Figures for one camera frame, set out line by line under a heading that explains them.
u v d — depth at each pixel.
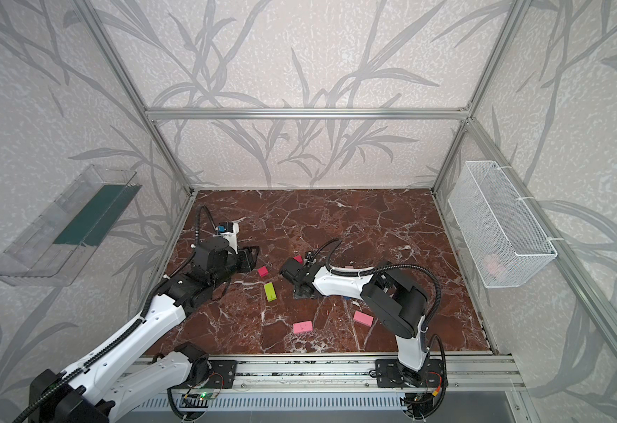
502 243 0.62
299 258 0.99
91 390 0.39
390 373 0.73
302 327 0.81
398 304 0.47
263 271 0.93
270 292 0.89
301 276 0.70
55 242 0.64
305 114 0.97
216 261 0.59
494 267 0.73
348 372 0.75
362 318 0.84
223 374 0.73
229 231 0.68
